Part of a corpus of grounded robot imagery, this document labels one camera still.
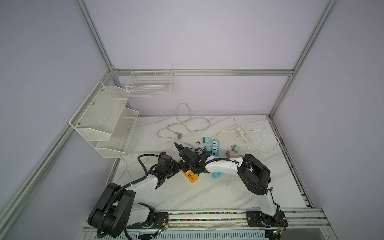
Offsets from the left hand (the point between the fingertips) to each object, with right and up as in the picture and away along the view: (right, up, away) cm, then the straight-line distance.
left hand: (179, 167), depth 90 cm
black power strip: (+12, +9, +6) cm, 17 cm away
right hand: (+1, +3, 0) cm, 3 cm away
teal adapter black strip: (+17, +16, +14) cm, 27 cm away
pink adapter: (+33, +7, +6) cm, 34 cm away
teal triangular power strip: (+22, -3, -4) cm, 23 cm away
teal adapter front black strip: (+18, +10, +8) cm, 23 cm away
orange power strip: (+7, -4, -4) cm, 9 cm away
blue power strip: (+23, +11, +8) cm, 27 cm away
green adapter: (+37, +11, +9) cm, 40 cm away
